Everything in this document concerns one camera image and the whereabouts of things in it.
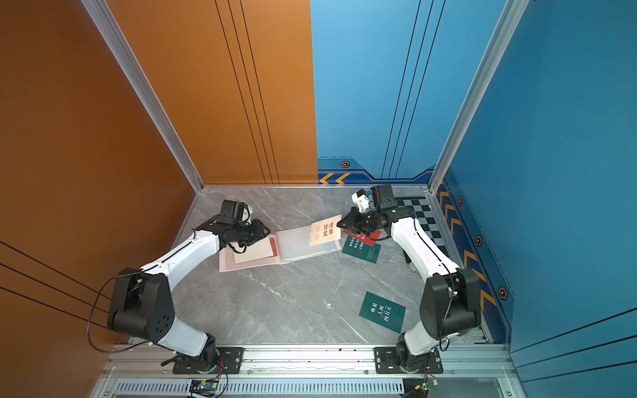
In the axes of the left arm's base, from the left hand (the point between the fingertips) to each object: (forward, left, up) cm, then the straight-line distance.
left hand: (270, 228), depth 90 cm
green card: (-1, -35, -12) cm, 37 cm away
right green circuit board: (-45, -50, -11) cm, 68 cm away
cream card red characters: (-4, -21, +4) cm, 22 cm away
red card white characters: (-2, 0, -10) cm, 10 cm away
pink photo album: (0, -7, -11) cm, 13 cm away
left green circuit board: (-47, +13, -14) cm, 50 cm away
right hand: (-3, -25, +8) cm, 27 cm away
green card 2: (-25, -40, -12) cm, 49 cm away
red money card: (+4, -39, -13) cm, 41 cm away
